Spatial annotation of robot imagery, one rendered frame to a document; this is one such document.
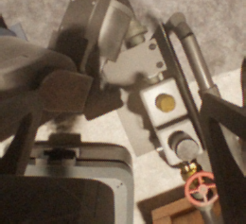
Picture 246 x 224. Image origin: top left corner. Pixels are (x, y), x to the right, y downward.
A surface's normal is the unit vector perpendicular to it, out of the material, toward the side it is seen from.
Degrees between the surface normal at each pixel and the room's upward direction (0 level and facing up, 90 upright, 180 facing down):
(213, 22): 0
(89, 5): 29
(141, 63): 0
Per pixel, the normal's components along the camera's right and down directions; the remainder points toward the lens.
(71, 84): 0.82, 0.35
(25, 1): -0.02, 0.11
